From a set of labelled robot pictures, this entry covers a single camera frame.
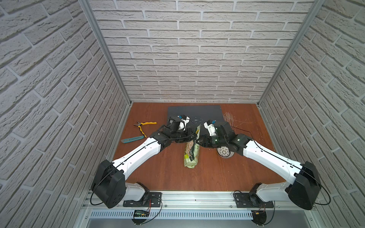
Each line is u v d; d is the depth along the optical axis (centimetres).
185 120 73
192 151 76
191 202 74
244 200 72
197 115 109
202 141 68
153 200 74
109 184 40
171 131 61
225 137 59
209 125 71
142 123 104
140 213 72
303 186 39
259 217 69
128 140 95
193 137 76
